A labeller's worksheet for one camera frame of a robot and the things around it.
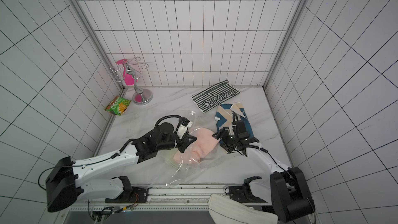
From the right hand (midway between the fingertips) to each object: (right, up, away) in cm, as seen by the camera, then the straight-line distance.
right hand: (215, 135), depth 86 cm
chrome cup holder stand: (-52, +23, +27) cm, 63 cm away
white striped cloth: (+3, -30, -17) cm, 35 cm away
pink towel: (-6, -3, -1) cm, 7 cm away
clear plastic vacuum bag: (-23, -16, -13) cm, 31 cm away
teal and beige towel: (+8, +11, +17) cm, 21 cm away
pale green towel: (-26, -9, -7) cm, 28 cm away
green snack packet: (-63, +16, +14) cm, 67 cm away
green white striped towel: (+1, +23, +25) cm, 34 cm away
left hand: (-12, 0, -12) cm, 17 cm away
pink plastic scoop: (-59, +35, +19) cm, 71 cm away
